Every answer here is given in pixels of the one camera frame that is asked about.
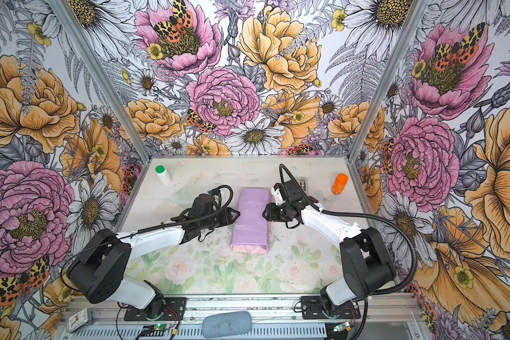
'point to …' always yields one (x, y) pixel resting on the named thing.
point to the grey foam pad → (227, 324)
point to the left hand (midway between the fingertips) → (236, 219)
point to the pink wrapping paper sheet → (250, 229)
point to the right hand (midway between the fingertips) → (269, 220)
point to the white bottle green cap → (163, 174)
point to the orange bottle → (339, 183)
